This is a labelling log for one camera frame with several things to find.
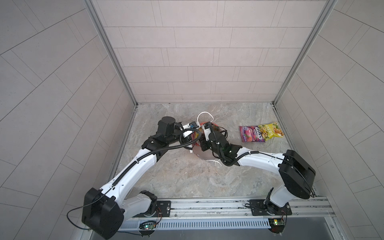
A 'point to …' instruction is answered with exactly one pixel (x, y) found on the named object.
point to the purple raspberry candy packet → (251, 133)
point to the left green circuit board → (148, 225)
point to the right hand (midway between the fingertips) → (198, 137)
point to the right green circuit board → (276, 221)
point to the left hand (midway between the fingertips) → (196, 126)
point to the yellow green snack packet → (269, 131)
